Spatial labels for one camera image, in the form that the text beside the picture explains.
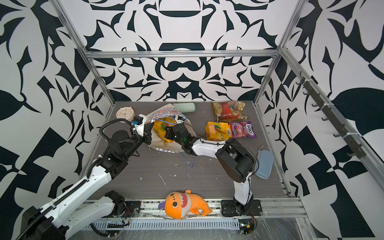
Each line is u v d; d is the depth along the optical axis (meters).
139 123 0.61
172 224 0.71
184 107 1.19
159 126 0.89
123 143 0.54
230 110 1.06
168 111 0.83
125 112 1.11
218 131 0.98
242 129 1.00
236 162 0.49
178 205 0.67
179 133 0.69
